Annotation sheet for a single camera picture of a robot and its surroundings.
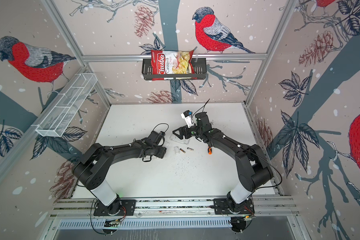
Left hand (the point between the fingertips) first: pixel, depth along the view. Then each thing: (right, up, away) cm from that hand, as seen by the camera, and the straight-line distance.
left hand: (161, 151), depth 93 cm
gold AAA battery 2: (+18, +1, +2) cm, 19 cm away
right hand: (+10, +13, -8) cm, 18 cm away
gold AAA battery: (+15, -1, +1) cm, 15 cm away
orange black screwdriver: (+31, +1, -1) cm, 31 cm away
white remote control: (+8, +8, +5) cm, 12 cm away
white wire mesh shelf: (-49, +29, -15) cm, 58 cm away
